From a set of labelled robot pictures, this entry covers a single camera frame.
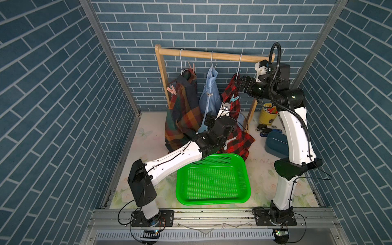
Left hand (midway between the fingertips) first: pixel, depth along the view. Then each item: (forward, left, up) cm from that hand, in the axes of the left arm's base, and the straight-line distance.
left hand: (226, 115), depth 72 cm
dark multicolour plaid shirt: (+9, +22, -13) cm, 27 cm away
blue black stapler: (+13, -32, -29) cm, 45 cm away
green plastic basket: (-18, +2, -34) cm, 38 cm away
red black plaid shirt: (-3, -11, -18) cm, 21 cm away
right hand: (+8, -6, +12) cm, 16 cm away
